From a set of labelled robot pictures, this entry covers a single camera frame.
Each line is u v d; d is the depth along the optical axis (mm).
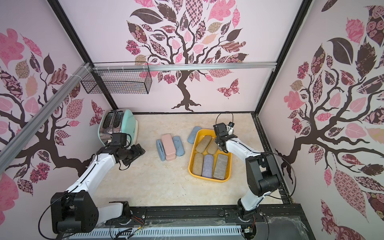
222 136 723
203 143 976
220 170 856
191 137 1010
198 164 894
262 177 459
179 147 964
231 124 818
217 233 697
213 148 949
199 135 1008
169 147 955
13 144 514
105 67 899
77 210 396
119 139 657
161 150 923
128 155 710
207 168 858
